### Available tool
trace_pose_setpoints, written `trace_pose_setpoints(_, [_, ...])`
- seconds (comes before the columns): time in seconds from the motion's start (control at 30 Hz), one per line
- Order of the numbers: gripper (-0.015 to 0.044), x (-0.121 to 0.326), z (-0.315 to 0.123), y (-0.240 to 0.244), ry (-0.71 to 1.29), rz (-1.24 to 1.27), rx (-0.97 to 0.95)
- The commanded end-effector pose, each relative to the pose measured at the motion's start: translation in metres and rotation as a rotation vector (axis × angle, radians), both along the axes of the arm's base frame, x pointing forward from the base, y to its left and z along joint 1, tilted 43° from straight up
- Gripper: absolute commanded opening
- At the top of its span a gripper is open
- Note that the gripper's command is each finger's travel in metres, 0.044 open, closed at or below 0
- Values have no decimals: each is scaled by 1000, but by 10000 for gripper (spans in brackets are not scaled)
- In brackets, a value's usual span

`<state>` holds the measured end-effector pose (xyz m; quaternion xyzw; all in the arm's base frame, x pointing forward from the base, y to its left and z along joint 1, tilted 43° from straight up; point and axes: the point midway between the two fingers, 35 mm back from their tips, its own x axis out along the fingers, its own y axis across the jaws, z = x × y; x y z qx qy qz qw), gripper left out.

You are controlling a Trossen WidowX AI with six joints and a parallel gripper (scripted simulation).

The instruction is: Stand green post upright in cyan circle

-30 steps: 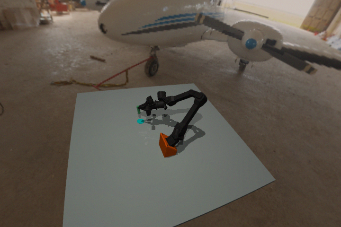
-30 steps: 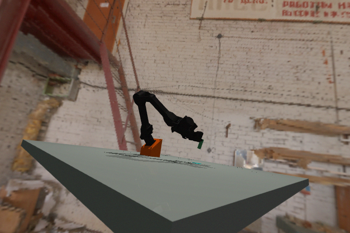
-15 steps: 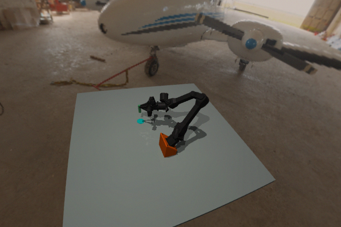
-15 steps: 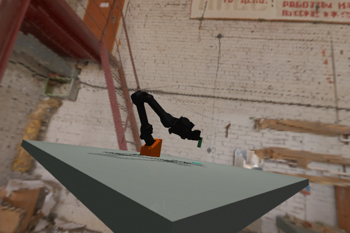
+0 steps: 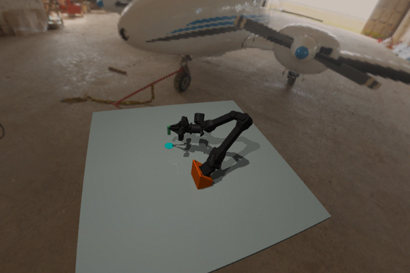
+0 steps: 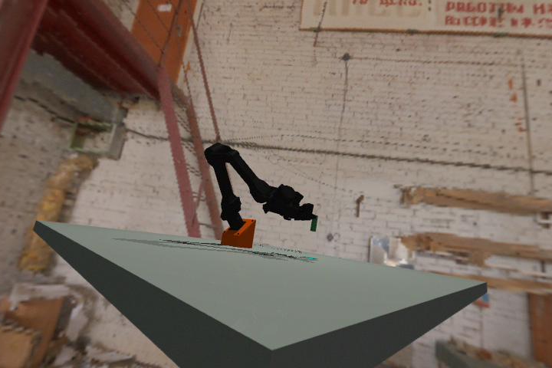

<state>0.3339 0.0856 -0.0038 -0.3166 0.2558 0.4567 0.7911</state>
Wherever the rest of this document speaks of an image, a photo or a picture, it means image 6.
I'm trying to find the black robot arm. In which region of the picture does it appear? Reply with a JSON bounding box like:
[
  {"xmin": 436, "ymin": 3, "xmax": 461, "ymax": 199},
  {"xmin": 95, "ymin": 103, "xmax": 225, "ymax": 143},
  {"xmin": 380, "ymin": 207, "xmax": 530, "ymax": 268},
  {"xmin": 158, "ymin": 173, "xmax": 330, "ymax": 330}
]
[{"xmin": 204, "ymin": 143, "xmax": 303, "ymax": 231}]

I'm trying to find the green rectangular post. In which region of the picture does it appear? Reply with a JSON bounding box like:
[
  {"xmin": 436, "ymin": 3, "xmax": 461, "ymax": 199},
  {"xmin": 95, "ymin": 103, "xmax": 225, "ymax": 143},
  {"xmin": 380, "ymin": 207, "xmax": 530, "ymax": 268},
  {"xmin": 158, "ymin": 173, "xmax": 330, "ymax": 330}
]
[{"xmin": 310, "ymin": 215, "xmax": 318, "ymax": 232}]

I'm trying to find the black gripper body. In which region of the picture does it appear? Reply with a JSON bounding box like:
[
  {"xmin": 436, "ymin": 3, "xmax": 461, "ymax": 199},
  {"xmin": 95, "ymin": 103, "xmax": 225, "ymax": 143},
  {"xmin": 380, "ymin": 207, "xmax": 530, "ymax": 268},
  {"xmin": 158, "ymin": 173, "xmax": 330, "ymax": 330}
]
[{"xmin": 281, "ymin": 202, "xmax": 314, "ymax": 221}]

